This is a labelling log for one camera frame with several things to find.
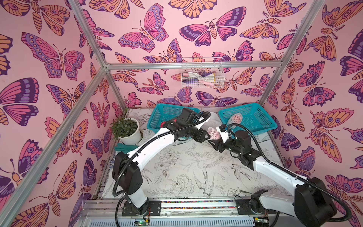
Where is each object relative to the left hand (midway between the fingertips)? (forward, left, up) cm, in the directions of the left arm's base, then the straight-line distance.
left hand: (208, 134), depth 76 cm
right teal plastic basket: (+31, -43, -21) cm, 57 cm away
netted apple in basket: (+25, -25, -15) cm, 39 cm away
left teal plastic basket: (+34, +32, -19) cm, 51 cm away
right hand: (+3, -4, -5) cm, 7 cm away
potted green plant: (+8, +48, -5) cm, 49 cm away
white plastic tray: (+21, -8, -14) cm, 27 cm away
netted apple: (-1, -2, +2) cm, 3 cm away
